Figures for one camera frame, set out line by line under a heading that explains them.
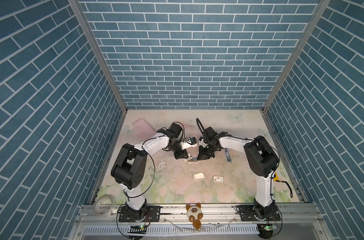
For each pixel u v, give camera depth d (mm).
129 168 476
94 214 720
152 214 732
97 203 740
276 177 845
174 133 738
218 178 844
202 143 909
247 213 734
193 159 923
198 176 866
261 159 527
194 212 721
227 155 937
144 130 1085
